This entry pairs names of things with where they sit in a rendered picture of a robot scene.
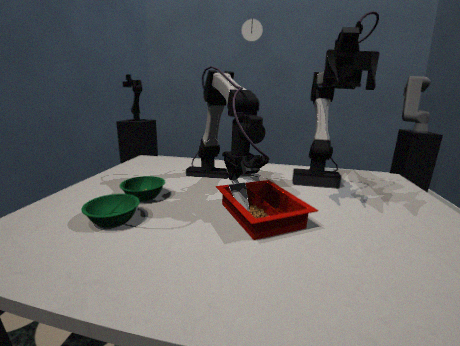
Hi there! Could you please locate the green bowl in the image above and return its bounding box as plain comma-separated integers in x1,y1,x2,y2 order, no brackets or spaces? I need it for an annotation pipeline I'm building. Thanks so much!
120,176,165,201
81,194,140,228

